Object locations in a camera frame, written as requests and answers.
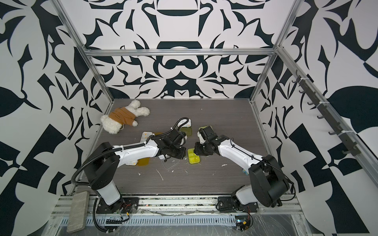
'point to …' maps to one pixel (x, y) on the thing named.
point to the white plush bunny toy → (111, 123)
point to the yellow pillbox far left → (146, 135)
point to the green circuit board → (242, 222)
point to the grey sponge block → (78, 215)
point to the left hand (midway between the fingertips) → (185, 152)
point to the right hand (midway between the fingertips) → (194, 149)
